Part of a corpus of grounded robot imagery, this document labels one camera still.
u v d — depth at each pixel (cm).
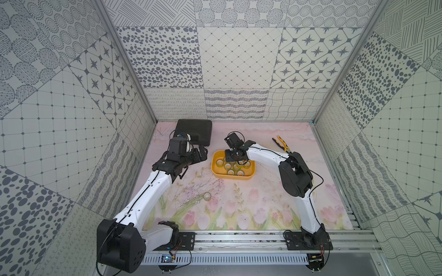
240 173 94
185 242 74
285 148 106
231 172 95
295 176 55
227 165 97
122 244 38
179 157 60
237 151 73
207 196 88
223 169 97
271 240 76
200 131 115
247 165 98
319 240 64
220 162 99
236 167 96
